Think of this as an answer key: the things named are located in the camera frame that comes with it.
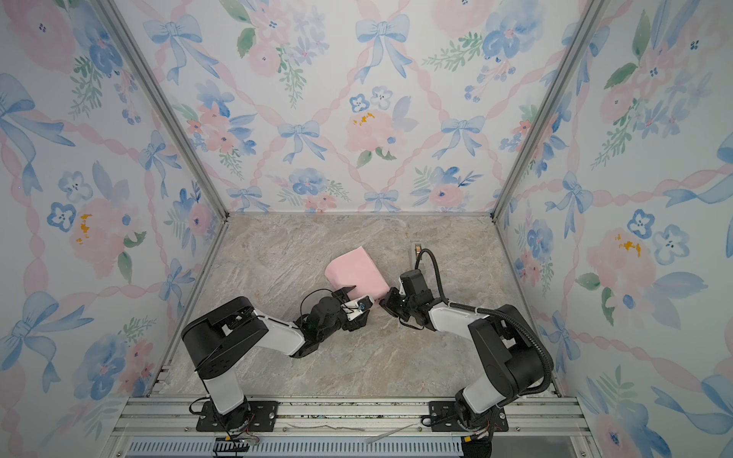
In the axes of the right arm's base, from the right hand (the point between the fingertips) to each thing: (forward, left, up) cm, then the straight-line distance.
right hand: (377, 300), depth 91 cm
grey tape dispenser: (+20, -14, +1) cm, 25 cm away
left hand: (+1, +5, +2) cm, 6 cm away
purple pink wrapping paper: (+11, +7, +2) cm, 13 cm away
